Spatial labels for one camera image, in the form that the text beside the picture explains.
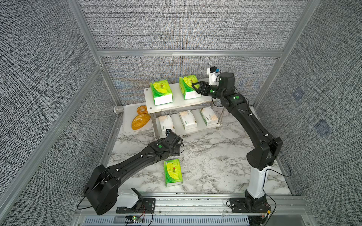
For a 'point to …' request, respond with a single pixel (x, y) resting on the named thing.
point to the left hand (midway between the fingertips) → (176, 148)
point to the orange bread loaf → (139, 121)
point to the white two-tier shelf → (179, 105)
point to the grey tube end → (118, 109)
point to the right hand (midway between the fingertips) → (195, 80)
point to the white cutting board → (130, 111)
